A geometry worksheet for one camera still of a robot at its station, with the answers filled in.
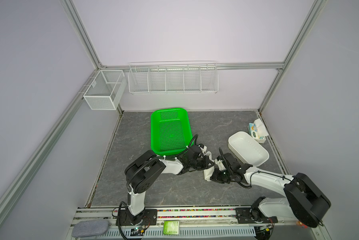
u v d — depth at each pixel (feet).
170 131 3.56
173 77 3.25
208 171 2.75
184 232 2.32
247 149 3.03
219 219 2.42
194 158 2.43
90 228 2.29
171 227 2.28
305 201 1.39
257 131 3.30
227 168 2.38
